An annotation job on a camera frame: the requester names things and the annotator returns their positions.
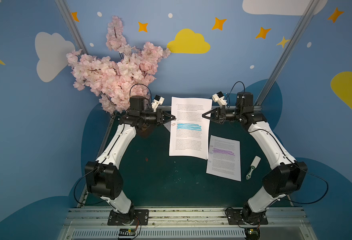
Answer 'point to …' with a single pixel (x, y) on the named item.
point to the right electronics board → (252, 233)
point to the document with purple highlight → (224, 159)
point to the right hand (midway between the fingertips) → (206, 116)
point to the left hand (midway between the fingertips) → (175, 116)
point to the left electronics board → (127, 232)
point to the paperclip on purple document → (211, 146)
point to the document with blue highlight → (189, 132)
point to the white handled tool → (254, 164)
